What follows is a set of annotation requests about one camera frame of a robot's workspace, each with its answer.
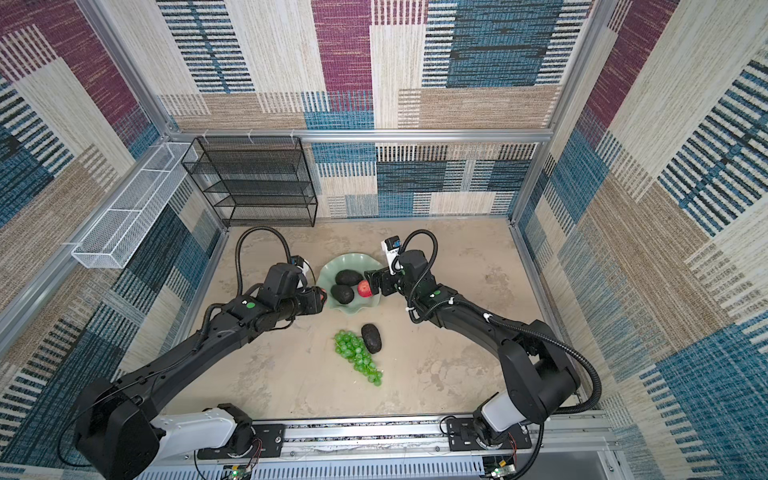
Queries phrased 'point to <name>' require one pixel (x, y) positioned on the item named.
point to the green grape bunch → (352, 347)
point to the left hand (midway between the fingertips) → (322, 292)
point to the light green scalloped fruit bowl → (354, 262)
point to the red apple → (364, 289)
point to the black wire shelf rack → (254, 181)
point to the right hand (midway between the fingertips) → (380, 271)
